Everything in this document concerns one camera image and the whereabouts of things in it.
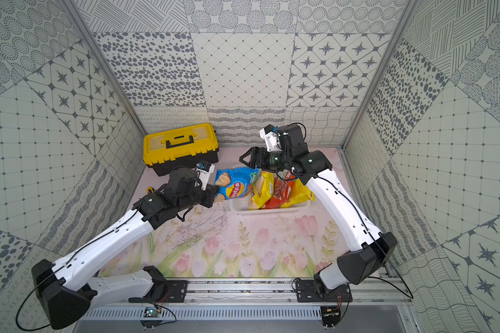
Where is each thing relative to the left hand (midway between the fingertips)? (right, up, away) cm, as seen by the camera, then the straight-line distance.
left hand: (217, 183), depth 74 cm
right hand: (+11, +7, -5) cm, 14 cm away
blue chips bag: (+6, 0, +1) cm, 6 cm away
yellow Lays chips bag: (+17, -4, +7) cm, 19 cm away
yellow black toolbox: (-30, +13, +23) cm, 40 cm away
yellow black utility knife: (-39, -6, +27) cm, 48 cm away
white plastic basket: (+7, -13, +20) cm, 25 cm away
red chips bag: (+25, -3, +8) cm, 26 cm away
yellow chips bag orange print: (+32, -5, +10) cm, 34 cm away
